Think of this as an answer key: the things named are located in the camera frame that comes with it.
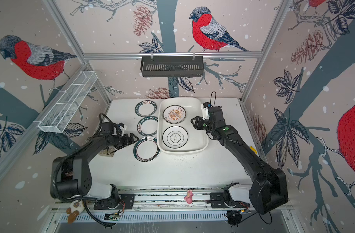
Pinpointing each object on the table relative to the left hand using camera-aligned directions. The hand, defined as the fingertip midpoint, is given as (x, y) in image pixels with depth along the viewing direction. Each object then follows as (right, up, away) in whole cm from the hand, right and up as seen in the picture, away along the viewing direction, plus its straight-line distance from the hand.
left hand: (135, 137), depth 90 cm
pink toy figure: (+34, -27, -18) cm, 47 cm away
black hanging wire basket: (+22, +51, +17) cm, 58 cm away
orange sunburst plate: (+24, +15, +20) cm, 34 cm away
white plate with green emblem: (+25, -1, +7) cm, 26 cm away
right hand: (+37, +13, -9) cm, 40 cm away
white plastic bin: (+41, -4, +5) cm, 41 cm away
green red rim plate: (+6, -8, +3) cm, 11 cm away
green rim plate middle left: (+4, +6, +16) cm, 17 cm away
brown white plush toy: (-22, -31, -21) cm, 43 cm away
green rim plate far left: (0, +19, +24) cm, 31 cm away
